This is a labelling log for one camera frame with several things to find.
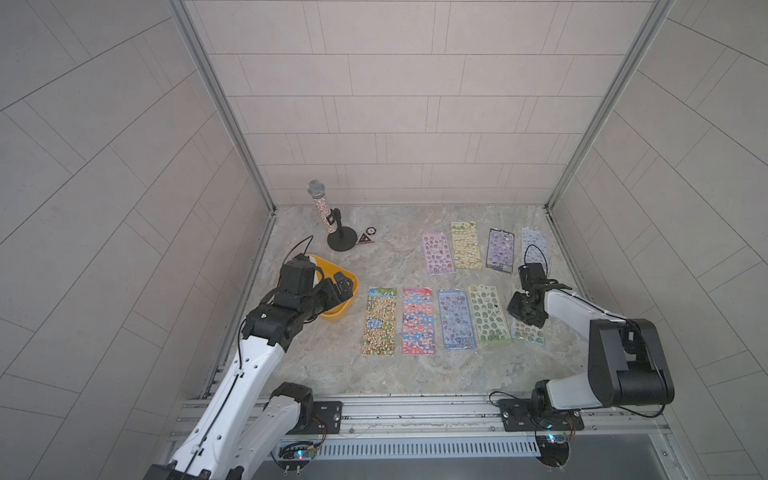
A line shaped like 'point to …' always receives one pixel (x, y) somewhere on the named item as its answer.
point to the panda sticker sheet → (380, 325)
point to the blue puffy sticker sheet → (458, 327)
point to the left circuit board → (298, 452)
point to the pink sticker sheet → (438, 253)
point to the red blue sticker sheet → (418, 328)
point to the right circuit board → (553, 443)
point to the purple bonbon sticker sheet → (500, 250)
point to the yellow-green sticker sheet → (466, 247)
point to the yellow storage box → (329, 269)
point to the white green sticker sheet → (526, 332)
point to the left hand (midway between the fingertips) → (347, 286)
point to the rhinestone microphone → (317, 189)
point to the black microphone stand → (343, 237)
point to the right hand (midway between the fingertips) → (515, 309)
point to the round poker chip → (371, 230)
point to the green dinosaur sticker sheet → (491, 324)
